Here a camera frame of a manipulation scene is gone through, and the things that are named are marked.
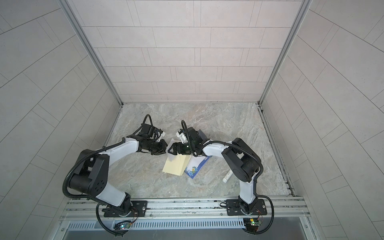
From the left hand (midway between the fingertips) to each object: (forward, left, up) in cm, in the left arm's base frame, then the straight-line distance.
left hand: (174, 148), depth 87 cm
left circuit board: (-36, +19, -2) cm, 41 cm away
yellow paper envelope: (-9, -2, -5) cm, 10 cm away
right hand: (-3, +1, 0) cm, 3 cm away
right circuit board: (-35, -41, -5) cm, 54 cm away
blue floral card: (-8, -13, -4) cm, 16 cm away
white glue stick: (-15, -30, -4) cm, 34 cm away
